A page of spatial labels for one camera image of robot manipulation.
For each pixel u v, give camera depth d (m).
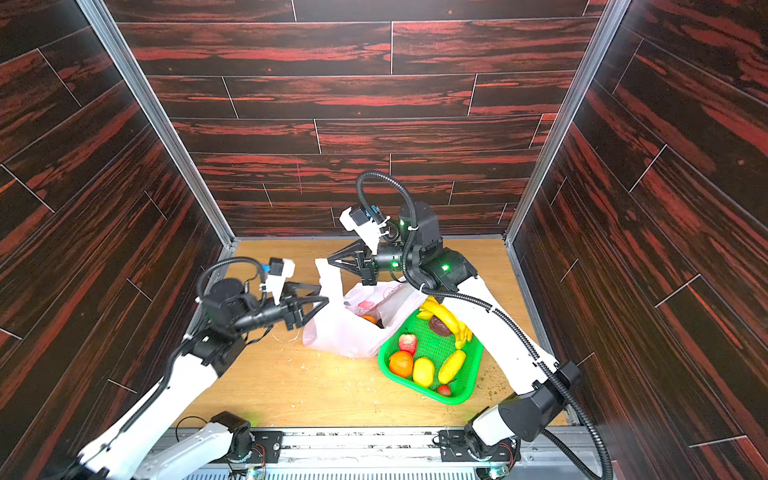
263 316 0.59
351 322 0.68
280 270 0.59
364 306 0.80
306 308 0.61
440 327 0.89
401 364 0.82
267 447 0.74
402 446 0.75
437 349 0.91
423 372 0.82
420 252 0.49
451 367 0.84
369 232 0.52
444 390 0.80
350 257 0.55
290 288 0.65
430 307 0.88
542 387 0.39
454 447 0.73
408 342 0.88
